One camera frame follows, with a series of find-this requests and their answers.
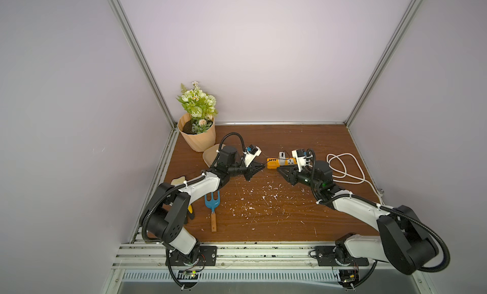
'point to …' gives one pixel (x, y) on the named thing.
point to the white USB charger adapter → (282, 155)
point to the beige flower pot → (203, 142)
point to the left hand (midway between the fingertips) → (264, 166)
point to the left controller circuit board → (188, 274)
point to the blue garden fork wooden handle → (213, 204)
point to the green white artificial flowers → (200, 106)
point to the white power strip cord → (345, 172)
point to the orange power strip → (273, 163)
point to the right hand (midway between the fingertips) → (279, 167)
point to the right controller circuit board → (349, 277)
